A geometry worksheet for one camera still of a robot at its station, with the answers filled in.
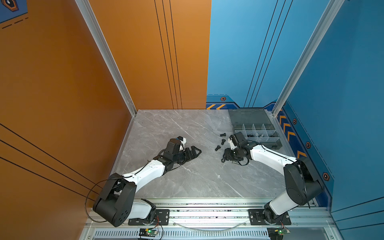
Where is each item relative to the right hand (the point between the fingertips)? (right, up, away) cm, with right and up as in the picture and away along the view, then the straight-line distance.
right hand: (224, 156), depth 91 cm
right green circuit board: (+24, -31, -21) cm, 44 cm away
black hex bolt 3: (-3, +4, +8) cm, 10 cm away
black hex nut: (-1, -3, +3) cm, 4 cm away
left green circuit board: (-39, -32, -20) cm, 54 cm away
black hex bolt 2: (+1, +9, +11) cm, 14 cm away
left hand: (-17, +3, -6) cm, 18 cm away
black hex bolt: (+1, +12, +14) cm, 19 cm away
